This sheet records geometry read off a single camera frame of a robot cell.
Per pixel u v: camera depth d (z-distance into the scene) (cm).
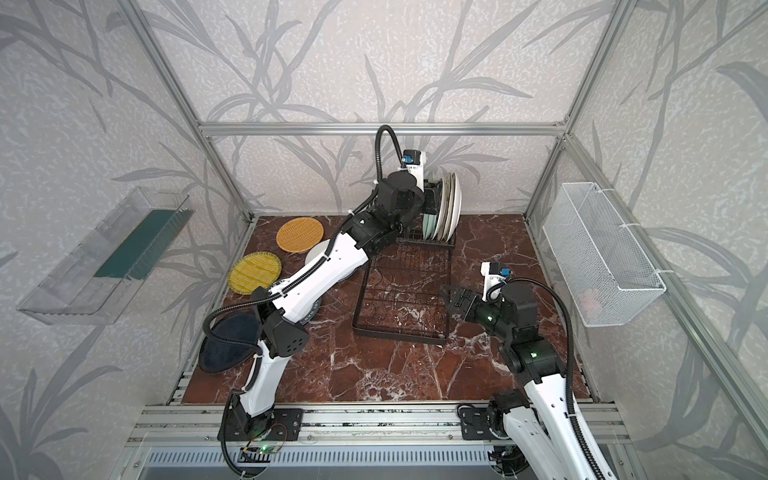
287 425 73
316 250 108
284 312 49
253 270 104
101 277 64
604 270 63
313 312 57
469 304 63
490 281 65
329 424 75
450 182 75
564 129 94
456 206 74
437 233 80
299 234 115
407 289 99
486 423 74
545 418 46
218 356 85
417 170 62
